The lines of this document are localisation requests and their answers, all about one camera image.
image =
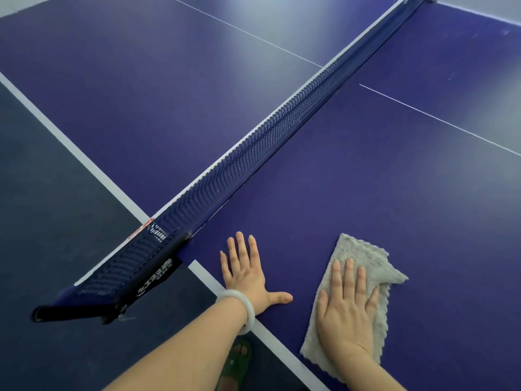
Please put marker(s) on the person's left forearm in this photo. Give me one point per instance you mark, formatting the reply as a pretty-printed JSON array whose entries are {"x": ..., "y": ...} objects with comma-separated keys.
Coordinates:
[{"x": 179, "y": 354}]

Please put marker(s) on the grey cleaning cloth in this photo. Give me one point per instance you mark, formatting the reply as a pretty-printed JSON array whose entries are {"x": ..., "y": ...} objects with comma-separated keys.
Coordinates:
[{"x": 358, "y": 248}]

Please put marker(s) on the white jade bangle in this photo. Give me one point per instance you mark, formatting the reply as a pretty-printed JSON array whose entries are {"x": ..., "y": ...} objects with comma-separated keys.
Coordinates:
[{"x": 236, "y": 294}]

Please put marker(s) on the person's right hand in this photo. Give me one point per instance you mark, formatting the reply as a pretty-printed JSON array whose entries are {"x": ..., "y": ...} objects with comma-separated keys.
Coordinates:
[{"x": 346, "y": 321}]

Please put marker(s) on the blue table net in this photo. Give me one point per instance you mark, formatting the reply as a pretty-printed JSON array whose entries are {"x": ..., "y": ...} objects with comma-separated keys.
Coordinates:
[{"x": 264, "y": 142}]

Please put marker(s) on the blue table tennis table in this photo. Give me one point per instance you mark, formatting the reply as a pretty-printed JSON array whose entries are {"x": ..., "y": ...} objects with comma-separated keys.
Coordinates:
[{"x": 386, "y": 179}]

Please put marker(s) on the person's left hand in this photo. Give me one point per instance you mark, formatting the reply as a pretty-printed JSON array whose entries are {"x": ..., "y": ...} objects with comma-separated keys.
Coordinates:
[{"x": 244, "y": 276}]

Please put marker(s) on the green left slipper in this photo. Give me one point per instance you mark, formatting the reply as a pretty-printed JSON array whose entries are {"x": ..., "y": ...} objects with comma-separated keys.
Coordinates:
[{"x": 234, "y": 368}]

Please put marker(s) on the person's left foot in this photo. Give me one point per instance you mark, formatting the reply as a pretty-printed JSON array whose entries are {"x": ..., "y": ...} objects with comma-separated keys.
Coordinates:
[{"x": 240, "y": 350}]

